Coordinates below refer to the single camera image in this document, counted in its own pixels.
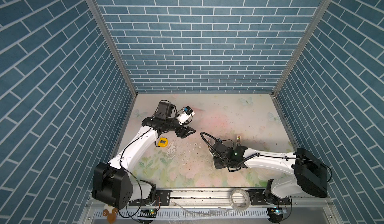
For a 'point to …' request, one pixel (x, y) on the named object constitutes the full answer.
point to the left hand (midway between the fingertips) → (191, 126)
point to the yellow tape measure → (163, 142)
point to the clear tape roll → (246, 196)
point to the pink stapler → (238, 143)
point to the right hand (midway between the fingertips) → (213, 162)
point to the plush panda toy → (110, 211)
